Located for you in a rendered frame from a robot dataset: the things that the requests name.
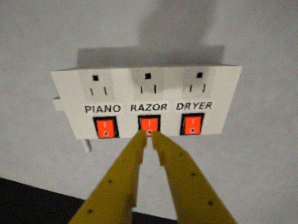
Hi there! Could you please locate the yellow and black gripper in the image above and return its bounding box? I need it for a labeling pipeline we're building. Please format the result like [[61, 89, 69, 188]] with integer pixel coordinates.
[[68, 129, 238, 224]]

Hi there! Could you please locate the white power strip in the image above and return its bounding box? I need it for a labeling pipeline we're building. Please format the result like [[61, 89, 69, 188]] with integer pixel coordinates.
[[51, 64, 242, 153]]

